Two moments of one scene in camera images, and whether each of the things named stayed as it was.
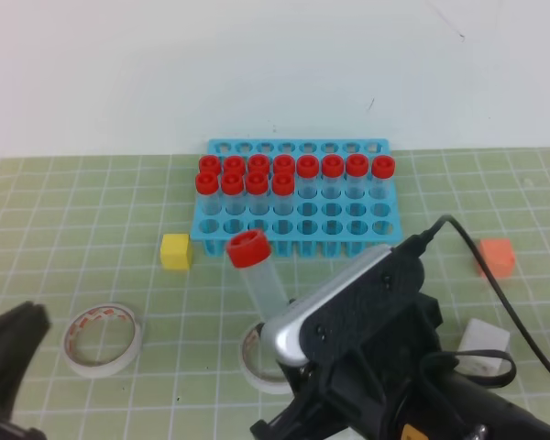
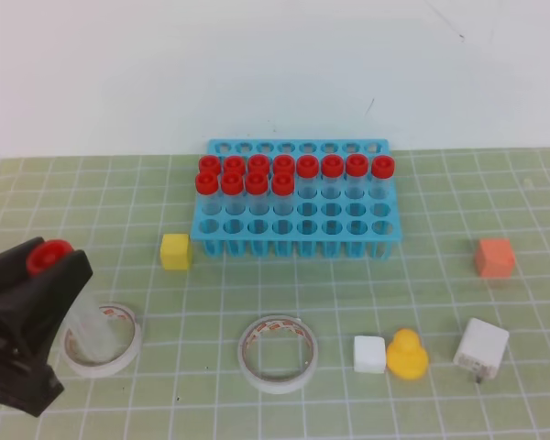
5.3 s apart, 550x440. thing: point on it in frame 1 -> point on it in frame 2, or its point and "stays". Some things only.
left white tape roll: x=101 y=340 stays
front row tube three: x=257 y=188 stays
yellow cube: x=176 y=251 stays
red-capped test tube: x=250 y=250 -> x=100 y=334
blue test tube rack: x=313 y=198 stays
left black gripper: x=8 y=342 -> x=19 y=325
